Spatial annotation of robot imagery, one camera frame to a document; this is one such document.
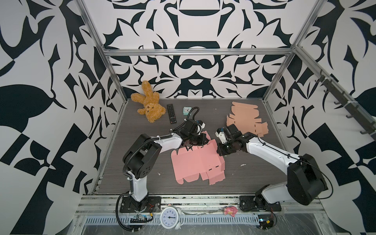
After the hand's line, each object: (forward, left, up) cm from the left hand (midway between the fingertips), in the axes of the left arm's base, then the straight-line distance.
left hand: (211, 139), depth 88 cm
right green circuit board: (-40, -22, -10) cm, 47 cm away
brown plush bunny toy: (+24, +37, +1) cm, 44 cm away
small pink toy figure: (-35, -5, -5) cm, 36 cm away
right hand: (-6, -3, -2) cm, 7 cm away
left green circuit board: (-37, +39, -12) cm, 55 cm away
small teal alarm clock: (+29, +14, -7) cm, 34 cm away
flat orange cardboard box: (+23, -28, -10) cm, 38 cm away
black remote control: (+26, +25, -7) cm, 36 cm away
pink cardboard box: (-9, +4, -9) cm, 14 cm away
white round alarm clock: (-37, +22, -6) cm, 44 cm away
